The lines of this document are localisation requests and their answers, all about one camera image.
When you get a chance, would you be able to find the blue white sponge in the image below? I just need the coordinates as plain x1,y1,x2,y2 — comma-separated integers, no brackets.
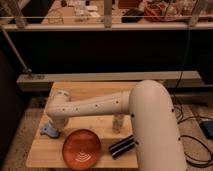
40,122,60,138

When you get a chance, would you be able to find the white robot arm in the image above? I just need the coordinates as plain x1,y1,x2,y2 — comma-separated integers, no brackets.
46,80,187,171

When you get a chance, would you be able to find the white spice bottle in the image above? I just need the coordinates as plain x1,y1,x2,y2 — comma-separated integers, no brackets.
112,115,124,133

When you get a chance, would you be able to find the black white striped eraser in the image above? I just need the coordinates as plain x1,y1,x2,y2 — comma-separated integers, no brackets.
108,135,135,159

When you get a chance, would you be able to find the orange round plate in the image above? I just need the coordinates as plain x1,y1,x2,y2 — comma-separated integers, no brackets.
62,129,101,170

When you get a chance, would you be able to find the wooden table board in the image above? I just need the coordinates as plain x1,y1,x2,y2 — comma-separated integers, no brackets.
26,82,138,171

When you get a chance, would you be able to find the black power adapter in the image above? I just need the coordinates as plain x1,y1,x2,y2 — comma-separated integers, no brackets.
200,121,213,140

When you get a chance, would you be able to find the metal frame rail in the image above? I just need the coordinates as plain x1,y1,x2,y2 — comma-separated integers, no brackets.
16,71,204,92

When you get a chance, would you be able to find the black cable on floor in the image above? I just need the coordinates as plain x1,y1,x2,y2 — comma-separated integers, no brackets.
171,103,213,169

